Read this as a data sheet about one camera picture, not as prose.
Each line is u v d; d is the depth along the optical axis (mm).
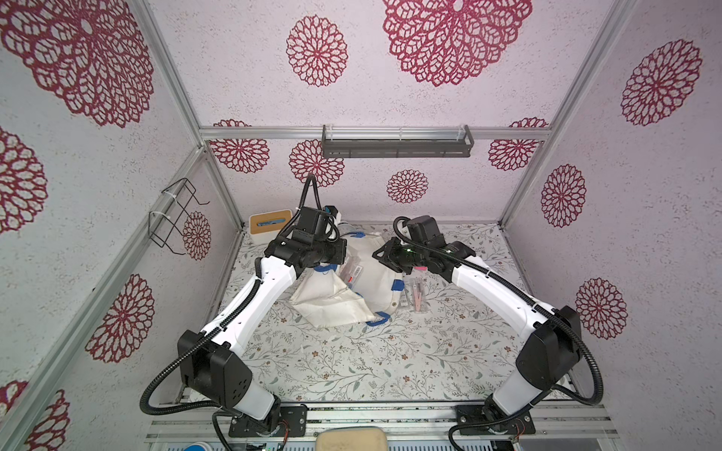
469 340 891
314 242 581
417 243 615
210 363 402
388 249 700
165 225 757
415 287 999
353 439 676
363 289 989
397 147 879
